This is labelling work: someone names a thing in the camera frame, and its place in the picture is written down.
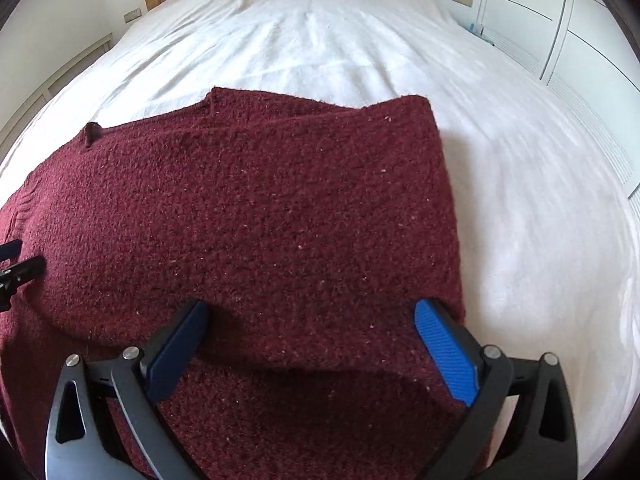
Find dark red knitted sweater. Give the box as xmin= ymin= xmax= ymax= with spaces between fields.
xmin=1 ymin=89 xmax=464 ymax=479

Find beige radiator cover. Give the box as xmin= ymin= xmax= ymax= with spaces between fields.
xmin=0 ymin=32 xmax=113 ymax=160

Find white bed sheet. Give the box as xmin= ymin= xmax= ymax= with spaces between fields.
xmin=1 ymin=0 xmax=639 ymax=474

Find wooden bedside table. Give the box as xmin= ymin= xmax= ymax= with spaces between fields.
xmin=464 ymin=23 xmax=496 ymax=47

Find items on bedside table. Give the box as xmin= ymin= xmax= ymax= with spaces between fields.
xmin=468 ymin=23 xmax=485 ymax=37

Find white slatted wardrobe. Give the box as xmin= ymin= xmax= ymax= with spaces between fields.
xmin=478 ymin=0 xmax=639 ymax=195

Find left wall switch plate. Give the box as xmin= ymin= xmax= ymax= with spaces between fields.
xmin=124 ymin=8 xmax=142 ymax=24

